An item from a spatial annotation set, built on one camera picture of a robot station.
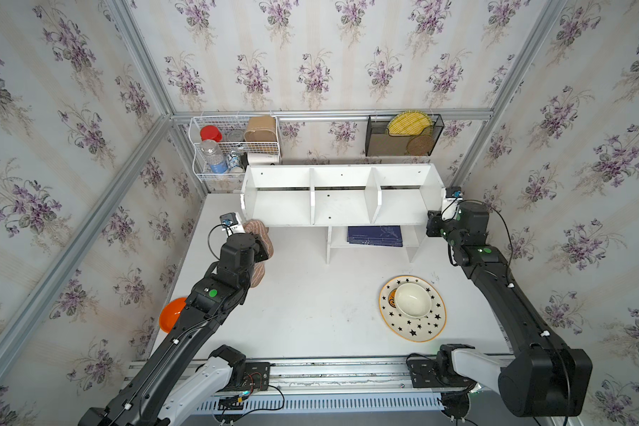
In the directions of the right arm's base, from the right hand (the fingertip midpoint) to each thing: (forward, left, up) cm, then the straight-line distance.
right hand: (435, 210), depth 80 cm
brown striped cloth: (-9, +52, +1) cm, 53 cm away
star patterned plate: (-28, +6, -24) cm, 37 cm away
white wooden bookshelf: (+6, +30, -1) cm, 30 cm away
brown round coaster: (+30, -2, +2) cm, 31 cm away
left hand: (-12, +52, +2) cm, 53 cm away
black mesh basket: (+33, +13, +2) cm, 35 cm away
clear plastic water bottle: (+17, +72, +7) cm, 74 cm away
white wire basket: (+24, +70, +6) cm, 74 cm away
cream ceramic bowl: (-19, +5, -23) cm, 30 cm away
